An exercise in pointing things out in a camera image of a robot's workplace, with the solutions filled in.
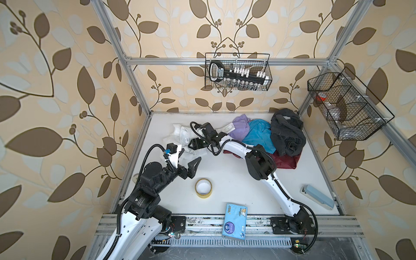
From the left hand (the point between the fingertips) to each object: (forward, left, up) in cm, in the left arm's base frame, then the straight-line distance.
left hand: (193, 154), depth 66 cm
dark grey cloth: (+28, -52, -18) cm, 62 cm away
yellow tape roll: (-8, -5, -29) cm, 30 cm away
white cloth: (+24, +12, -20) cm, 33 cm away
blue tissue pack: (-20, -19, -23) cm, 36 cm away
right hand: (+22, +5, -26) cm, 34 cm away
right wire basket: (+21, -71, +6) cm, 75 cm away
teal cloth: (+29, -37, -23) cm, 52 cm away
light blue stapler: (-8, -60, -24) cm, 65 cm away
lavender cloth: (+34, -26, -22) cm, 48 cm away
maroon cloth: (+12, -48, -26) cm, 56 cm away
